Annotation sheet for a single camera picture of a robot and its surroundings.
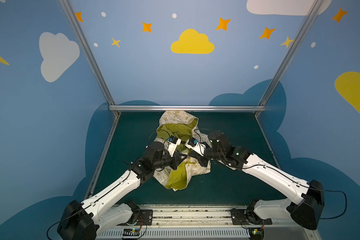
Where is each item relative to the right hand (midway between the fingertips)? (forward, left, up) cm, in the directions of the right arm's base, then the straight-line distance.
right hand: (191, 151), depth 73 cm
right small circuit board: (-30, -34, -26) cm, 52 cm away
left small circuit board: (-33, +29, -25) cm, 51 cm away
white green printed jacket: (+31, +8, -24) cm, 40 cm away
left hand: (-1, +3, -2) cm, 3 cm away
